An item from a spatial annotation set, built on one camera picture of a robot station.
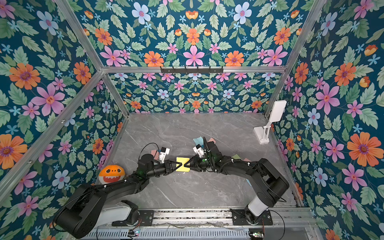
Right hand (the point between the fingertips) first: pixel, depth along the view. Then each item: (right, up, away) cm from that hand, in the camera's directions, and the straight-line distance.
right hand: (188, 163), depth 80 cm
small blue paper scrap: (+25, 0, -26) cm, 36 cm away
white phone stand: (+51, +15, +24) cm, 58 cm away
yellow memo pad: (-3, +1, +2) cm, 4 cm away
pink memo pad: (-26, +3, +19) cm, 32 cm away
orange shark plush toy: (-42, -6, 0) cm, 42 cm away
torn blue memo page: (+5, +10, +24) cm, 27 cm away
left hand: (-3, -1, -1) cm, 3 cm away
